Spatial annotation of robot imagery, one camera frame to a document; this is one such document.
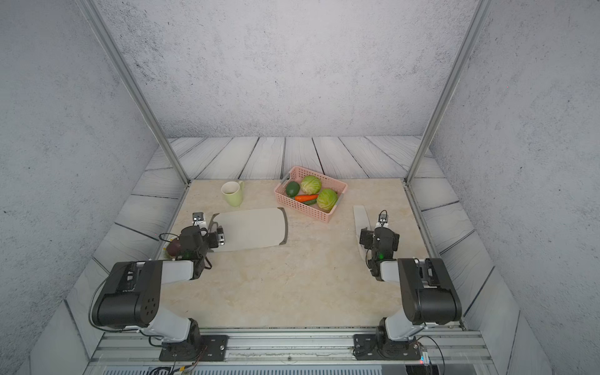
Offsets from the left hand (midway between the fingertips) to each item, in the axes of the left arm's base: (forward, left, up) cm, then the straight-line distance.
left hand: (211, 226), depth 95 cm
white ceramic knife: (+6, -62, -7) cm, 63 cm away
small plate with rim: (-10, +17, -5) cm, 20 cm away
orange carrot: (+18, -35, -4) cm, 40 cm away
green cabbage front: (+14, -47, 0) cm, 49 cm away
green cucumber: (+16, -40, -5) cm, 44 cm away
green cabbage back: (+23, -40, 0) cm, 46 cm away
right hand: (-2, -68, 0) cm, 68 cm away
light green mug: (+17, -6, +2) cm, 18 cm away
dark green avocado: (+24, -32, -5) cm, 40 cm away
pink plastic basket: (+33, -33, -3) cm, 47 cm away
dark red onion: (-8, +13, -2) cm, 15 cm away
